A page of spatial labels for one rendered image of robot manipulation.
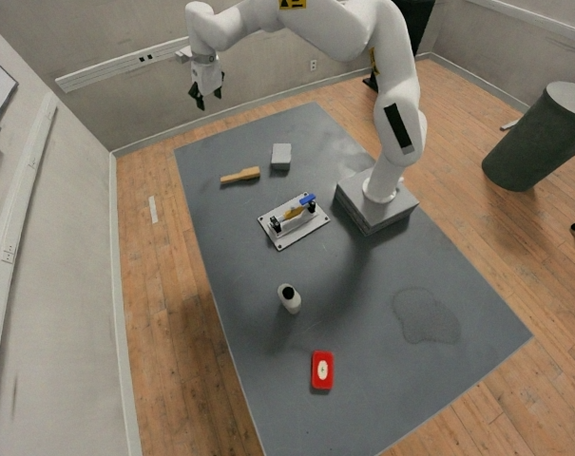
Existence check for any white bottle with black cap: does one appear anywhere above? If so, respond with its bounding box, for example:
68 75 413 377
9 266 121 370
278 283 300 314

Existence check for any wooden wire brush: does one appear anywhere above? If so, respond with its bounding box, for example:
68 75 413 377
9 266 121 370
227 166 260 182

